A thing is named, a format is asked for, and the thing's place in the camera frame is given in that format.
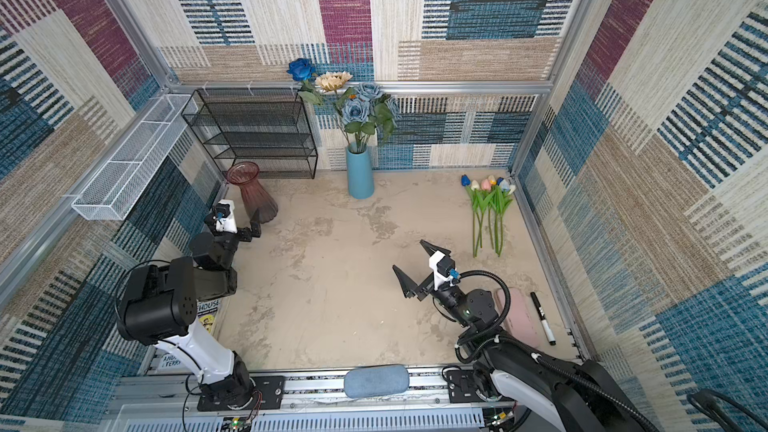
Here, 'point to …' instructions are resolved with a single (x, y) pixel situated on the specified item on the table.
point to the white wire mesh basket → (111, 193)
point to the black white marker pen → (547, 328)
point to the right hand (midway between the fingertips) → (408, 255)
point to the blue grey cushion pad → (376, 380)
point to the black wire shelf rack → (264, 127)
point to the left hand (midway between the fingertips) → (240, 202)
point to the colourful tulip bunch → (489, 195)
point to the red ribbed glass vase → (262, 207)
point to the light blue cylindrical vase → (360, 173)
